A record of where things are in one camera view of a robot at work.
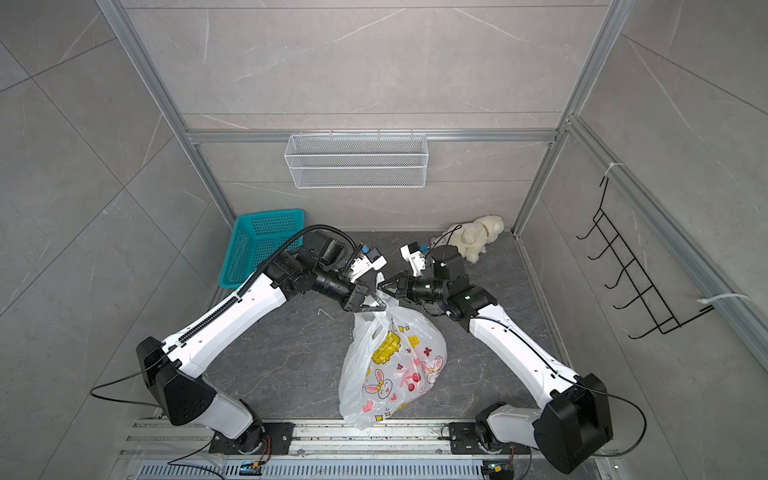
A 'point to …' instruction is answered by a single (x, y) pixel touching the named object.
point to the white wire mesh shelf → (357, 161)
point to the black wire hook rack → (660, 317)
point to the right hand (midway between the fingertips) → (381, 288)
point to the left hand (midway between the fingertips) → (385, 305)
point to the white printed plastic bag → (394, 354)
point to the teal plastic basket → (255, 240)
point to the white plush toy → (471, 238)
